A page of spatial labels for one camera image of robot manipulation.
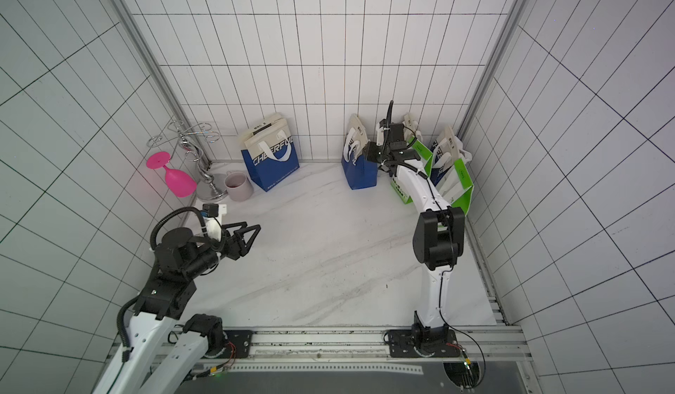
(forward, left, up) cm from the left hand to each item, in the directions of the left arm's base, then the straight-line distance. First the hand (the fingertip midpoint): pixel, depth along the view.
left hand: (252, 230), depth 72 cm
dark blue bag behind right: (+35, -64, -1) cm, 73 cm away
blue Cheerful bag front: (+36, +3, -4) cm, 36 cm away
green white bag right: (+17, -62, -1) cm, 65 cm away
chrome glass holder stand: (+32, +31, -22) cm, 50 cm away
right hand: (+36, -36, +1) cm, 51 cm away
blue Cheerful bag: (+36, -33, -16) cm, 51 cm away
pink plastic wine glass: (+21, +32, -5) cm, 39 cm away
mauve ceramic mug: (+28, +16, -16) cm, 36 cm away
